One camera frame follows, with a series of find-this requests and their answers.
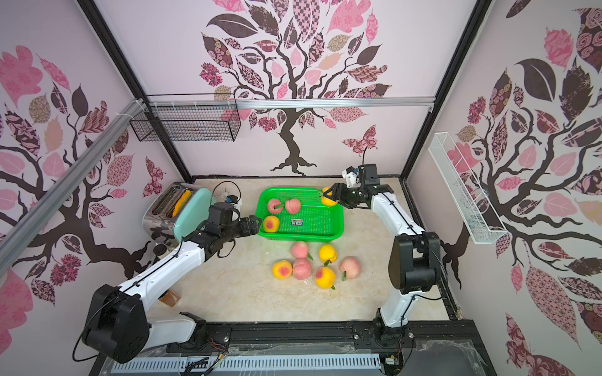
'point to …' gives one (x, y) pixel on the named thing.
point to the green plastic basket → (316, 221)
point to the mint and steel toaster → (181, 209)
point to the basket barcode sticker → (296, 222)
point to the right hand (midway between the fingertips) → (329, 198)
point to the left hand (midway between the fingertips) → (252, 226)
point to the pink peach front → (272, 204)
